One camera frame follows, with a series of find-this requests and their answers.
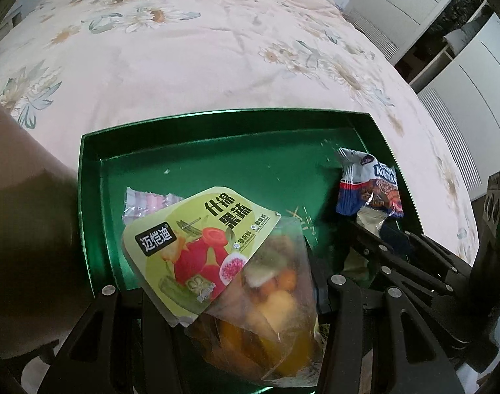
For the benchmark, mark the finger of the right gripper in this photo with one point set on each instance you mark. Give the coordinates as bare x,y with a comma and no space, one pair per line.
432,258
465,327

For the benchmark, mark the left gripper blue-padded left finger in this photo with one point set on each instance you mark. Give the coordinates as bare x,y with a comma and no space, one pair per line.
110,336

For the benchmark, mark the blue red cookie packet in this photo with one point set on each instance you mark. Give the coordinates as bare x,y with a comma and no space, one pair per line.
368,189

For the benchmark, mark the black and bronze kettle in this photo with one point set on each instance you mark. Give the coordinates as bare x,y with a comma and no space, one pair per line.
44,286

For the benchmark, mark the green tray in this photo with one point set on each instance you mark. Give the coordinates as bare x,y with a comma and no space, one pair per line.
277,157

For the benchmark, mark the floral pink bed quilt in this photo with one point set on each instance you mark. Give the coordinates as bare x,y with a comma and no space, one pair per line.
76,66

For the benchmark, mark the white sliding wardrobe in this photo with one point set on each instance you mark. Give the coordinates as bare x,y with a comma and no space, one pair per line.
449,53

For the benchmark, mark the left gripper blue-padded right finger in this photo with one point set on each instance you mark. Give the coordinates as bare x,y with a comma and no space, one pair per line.
406,357

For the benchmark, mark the mixed fruit chips bag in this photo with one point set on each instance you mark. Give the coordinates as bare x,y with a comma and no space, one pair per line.
236,276

